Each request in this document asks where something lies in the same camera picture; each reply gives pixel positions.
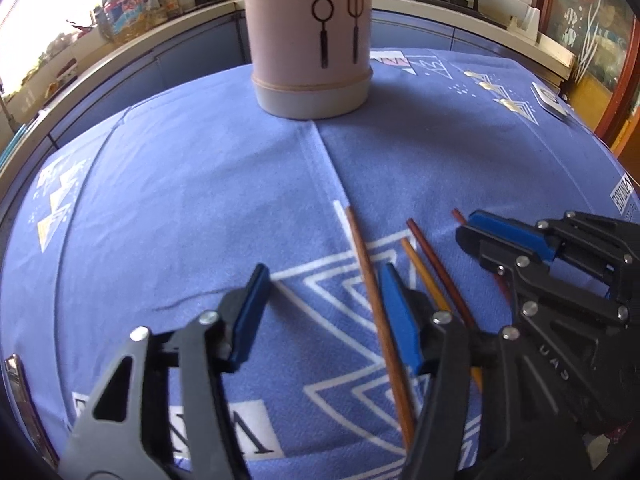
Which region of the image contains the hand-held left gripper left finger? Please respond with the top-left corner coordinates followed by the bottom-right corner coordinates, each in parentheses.
top-left (59, 262), bottom-right (273, 480)

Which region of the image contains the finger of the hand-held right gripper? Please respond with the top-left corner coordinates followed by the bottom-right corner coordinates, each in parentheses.
top-left (456, 226), bottom-right (640, 352)
top-left (469, 210), bottom-right (640, 287)

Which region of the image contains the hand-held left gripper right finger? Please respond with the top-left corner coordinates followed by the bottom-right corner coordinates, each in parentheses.
top-left (377, 262), bottom-right (587, 480)

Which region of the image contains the dark red chopstick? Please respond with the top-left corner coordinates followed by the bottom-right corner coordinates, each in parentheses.
top-left (406, 217), bottom-right (478, 331)
top-left (451, 208), bottom-right (513, 306)

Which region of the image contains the orange wooden chopstick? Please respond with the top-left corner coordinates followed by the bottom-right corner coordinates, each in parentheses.
top-left (400, 238), bottom-right (485, 393)

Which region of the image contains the brown wooden chopstick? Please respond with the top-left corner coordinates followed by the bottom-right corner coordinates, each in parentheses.
top-left (345, 205), bottom-right (417, 448)

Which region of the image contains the pink utensil holder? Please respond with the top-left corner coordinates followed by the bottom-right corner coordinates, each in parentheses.
top-left (241, 0), bottom-right (374, 120)

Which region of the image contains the blue printed tablecloth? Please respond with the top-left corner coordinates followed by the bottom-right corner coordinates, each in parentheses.
top-left (0, 47), bottom-right (640, 480)

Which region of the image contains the small white device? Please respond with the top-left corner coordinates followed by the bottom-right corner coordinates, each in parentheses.
top-left (531, 81), bottom-right (576, 123)

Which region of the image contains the white board stand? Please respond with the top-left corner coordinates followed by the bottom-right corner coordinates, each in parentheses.
top-left (509, 6), bottom-right (542, 43)

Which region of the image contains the glass door panel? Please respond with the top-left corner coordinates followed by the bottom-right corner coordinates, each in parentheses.
top-left (542, 0), bottom-right (631, 111)

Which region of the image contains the black gas stove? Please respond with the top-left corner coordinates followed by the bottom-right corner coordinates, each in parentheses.
top-left (372, 0), bottom-right (508, 28)

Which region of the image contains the cooking oil bottle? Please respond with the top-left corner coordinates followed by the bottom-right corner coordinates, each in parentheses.
top-left (97, 0), bottom-right (151, 43)

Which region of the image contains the red wooden door frame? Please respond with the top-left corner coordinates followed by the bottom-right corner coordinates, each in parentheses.
top-left (537, 0), bottom-right (640, 161)

